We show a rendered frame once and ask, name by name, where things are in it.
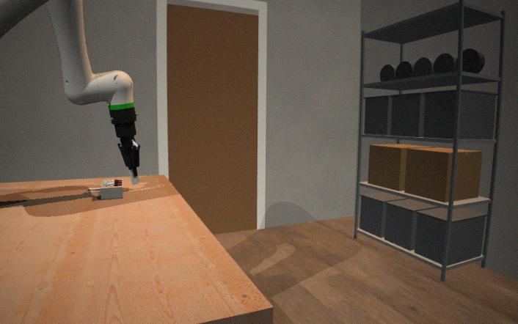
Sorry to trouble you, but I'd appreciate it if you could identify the beige power strip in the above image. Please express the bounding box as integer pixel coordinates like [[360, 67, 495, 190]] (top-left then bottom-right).
[[88, 180, 123, 199]]

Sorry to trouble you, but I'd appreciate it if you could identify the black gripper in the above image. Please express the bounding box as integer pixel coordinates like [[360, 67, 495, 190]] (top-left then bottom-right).
[[114, 122, 140, 185]]

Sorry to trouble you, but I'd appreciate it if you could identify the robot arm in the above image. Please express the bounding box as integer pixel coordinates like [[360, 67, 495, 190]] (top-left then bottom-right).
[[0, 0, 138, 125]]

